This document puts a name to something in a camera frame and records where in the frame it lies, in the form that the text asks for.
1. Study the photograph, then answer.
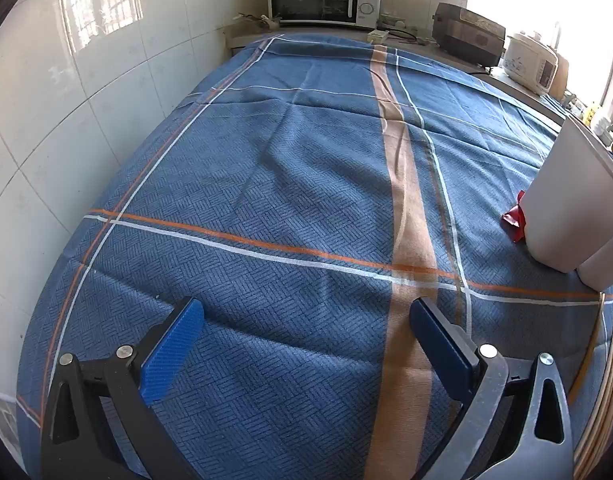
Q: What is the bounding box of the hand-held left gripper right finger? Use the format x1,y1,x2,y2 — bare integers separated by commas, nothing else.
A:
409,297,576,480

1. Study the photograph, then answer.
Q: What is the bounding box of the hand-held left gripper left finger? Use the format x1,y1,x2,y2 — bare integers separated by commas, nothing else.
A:
39,296,206,480

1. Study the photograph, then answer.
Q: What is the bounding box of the bunch of wooden chopsticks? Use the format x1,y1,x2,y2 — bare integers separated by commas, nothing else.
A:
570,290,613,480

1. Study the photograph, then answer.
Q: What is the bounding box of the white plastic chopstick holder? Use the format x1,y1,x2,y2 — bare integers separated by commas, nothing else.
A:
522,114,613,292

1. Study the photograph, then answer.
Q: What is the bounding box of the red packet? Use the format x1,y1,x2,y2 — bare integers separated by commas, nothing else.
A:
501,190,530,244

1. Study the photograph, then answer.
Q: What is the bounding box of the blue plaid tablecloth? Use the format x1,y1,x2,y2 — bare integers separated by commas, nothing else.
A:
14,32,613,480

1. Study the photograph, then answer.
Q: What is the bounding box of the white rice cooker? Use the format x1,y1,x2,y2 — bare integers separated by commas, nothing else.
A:
501,34,560,96

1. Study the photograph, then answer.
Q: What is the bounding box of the wooden cutting board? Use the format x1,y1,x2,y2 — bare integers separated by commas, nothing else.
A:
553,54,570,99

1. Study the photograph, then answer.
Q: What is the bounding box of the dark rice cooker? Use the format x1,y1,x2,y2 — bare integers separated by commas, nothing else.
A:
431,2,507,68

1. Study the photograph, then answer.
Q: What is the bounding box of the crumpled grey rag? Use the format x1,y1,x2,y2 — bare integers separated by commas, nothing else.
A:
234,12,283,29

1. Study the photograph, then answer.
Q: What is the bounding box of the white microwave oven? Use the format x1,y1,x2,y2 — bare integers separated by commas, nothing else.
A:
267,0,382,31

